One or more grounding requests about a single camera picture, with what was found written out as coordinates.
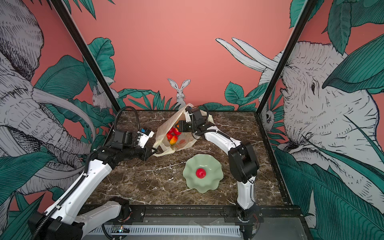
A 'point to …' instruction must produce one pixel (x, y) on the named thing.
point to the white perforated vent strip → (169, 230)
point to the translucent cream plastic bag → (161, 145)
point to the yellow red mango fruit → (173, 140)
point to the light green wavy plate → (214, 173)
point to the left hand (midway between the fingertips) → (157, 148)
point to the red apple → (200, 173)
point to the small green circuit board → (120, 229)
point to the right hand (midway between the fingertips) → (177, 123)
